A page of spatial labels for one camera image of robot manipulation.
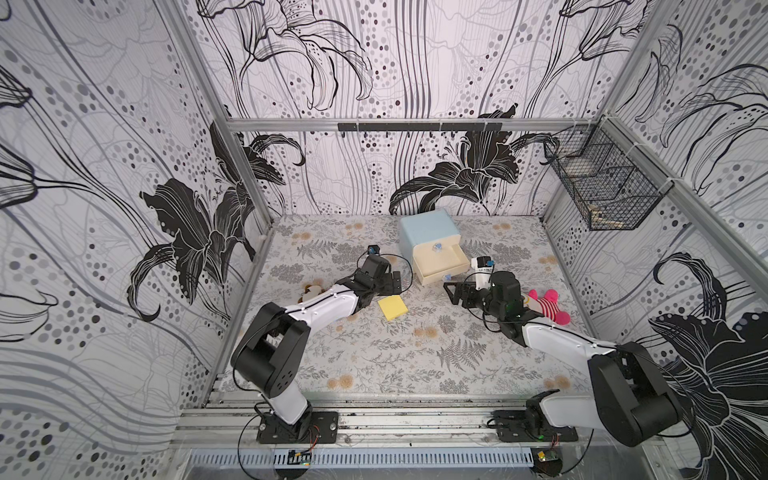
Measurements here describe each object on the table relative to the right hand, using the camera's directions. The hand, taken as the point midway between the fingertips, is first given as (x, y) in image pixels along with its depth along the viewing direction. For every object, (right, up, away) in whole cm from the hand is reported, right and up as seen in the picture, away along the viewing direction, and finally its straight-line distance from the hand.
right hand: (457, 281), depth 89 cm
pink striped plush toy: (+28, -7, 0) cm, 29 cm away
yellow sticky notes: (-20, -9, +5) cm, 22 cm away
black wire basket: (+47, +31, 0) cm, 56 cm away
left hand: (-21, -1, +4) cm, 22 cm away
